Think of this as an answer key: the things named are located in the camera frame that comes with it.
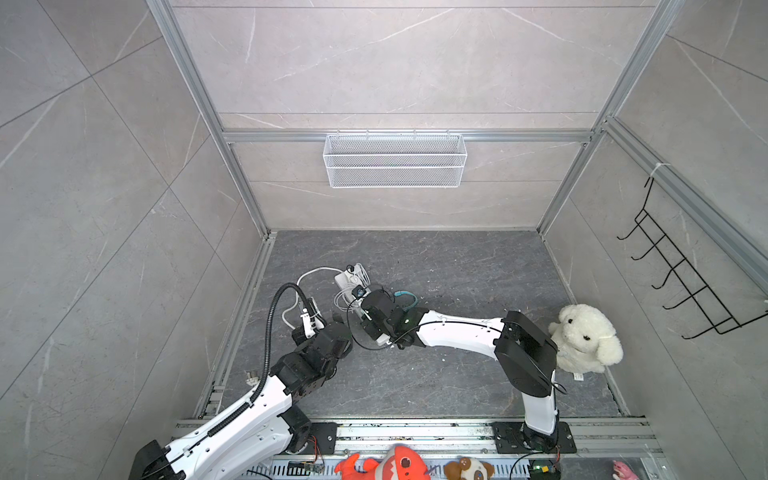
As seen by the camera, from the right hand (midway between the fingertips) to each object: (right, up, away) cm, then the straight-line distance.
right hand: (368, 311), depth 88 cm
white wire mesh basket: (+8, +49, +12) cm, 52 cm away
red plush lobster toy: (+9, -29, -24) cm, 39 cm away
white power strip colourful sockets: (-8, +8, +9) cm, 15 cm away
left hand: (-11, +1, -9) cm, 15 cm away
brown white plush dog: (+25, -33, -21) cm, 46 cm away
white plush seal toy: (+56, -4, -15) cm, 58 cm away
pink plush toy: (+61, -33, -21) cm, 72 cm away
